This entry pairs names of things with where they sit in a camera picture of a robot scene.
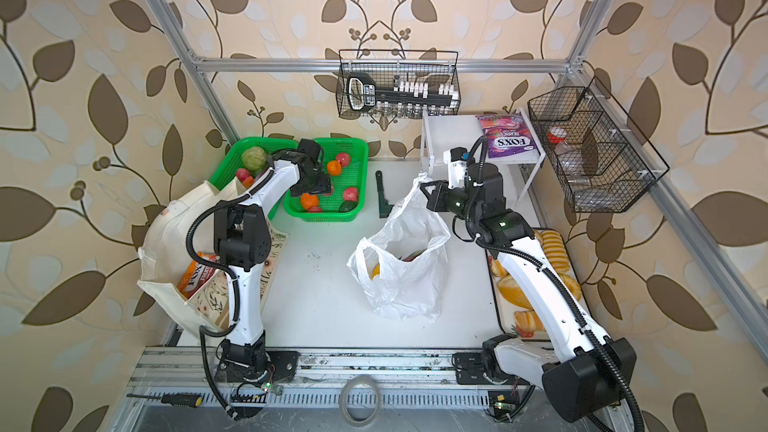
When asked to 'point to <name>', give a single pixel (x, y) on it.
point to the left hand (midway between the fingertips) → (318, 185)
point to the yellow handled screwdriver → (180, 399)
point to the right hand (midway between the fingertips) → (423, 188)
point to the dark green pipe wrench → (384, 206)
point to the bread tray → (517, 319)
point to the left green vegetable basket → (232, 161)
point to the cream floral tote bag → (166, 257)
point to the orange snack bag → (197, 274)
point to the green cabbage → (254, 158)
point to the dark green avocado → (347, 205)
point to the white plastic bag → (404, 265)
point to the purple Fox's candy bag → (507, 134)
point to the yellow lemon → (376, 271)
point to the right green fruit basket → (346, 162)
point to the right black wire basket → (606, 163)
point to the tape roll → (351, 382)
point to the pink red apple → (351, 194)
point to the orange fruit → (308, 200)
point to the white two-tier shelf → (440, 132)
